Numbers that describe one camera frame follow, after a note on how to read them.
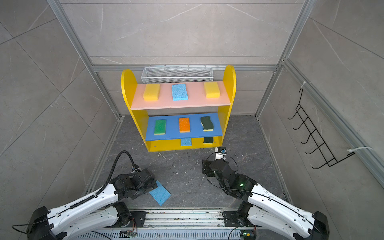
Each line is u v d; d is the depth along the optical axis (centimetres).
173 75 98
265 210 48
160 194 80
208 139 102
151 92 72
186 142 101
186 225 73
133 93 77
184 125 93
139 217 73
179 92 73
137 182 59
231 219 73
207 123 95
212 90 74
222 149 65
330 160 59
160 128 92
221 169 53
